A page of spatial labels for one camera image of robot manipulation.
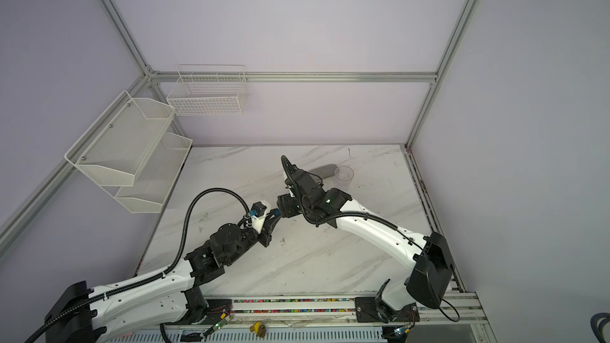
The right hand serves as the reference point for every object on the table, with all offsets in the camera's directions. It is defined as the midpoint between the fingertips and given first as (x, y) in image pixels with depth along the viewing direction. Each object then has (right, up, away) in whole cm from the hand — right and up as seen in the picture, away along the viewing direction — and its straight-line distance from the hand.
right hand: (283, 200), depth 76 cm
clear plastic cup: (+23, +7, +29) cm, 38 cm away
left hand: (-2, -4, -1) cm, 5 cm away
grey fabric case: (+16, +9, +31) cm, 36 cm away
